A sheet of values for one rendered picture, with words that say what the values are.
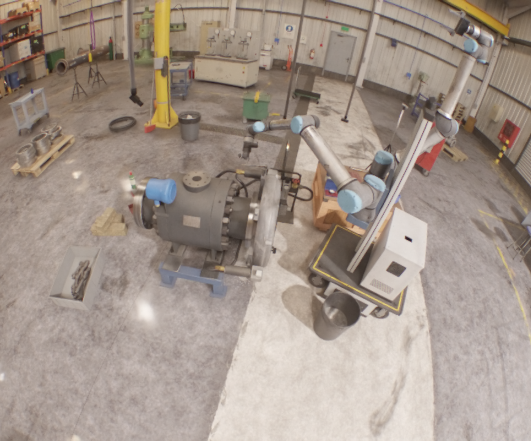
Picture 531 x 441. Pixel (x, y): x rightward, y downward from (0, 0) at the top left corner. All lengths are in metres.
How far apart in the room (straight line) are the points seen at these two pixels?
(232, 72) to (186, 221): 6.30
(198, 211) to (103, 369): 1.51
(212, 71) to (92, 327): 7.22
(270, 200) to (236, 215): 0.32
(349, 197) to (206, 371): 1.60
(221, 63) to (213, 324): 6.96
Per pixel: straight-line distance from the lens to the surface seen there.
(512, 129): 11.68
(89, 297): 2.51
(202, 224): 1.83
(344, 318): 2.28
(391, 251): 1.90
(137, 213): 2.10
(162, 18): 4.90
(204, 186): 1.86
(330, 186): 2.84
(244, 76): 7.59
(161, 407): 2.10
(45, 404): 2.55
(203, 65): 8.23
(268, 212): 1.68
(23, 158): 4.96
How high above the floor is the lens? 2.03
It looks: 44 degrees down
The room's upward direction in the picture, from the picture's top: 10 degrees clockwise
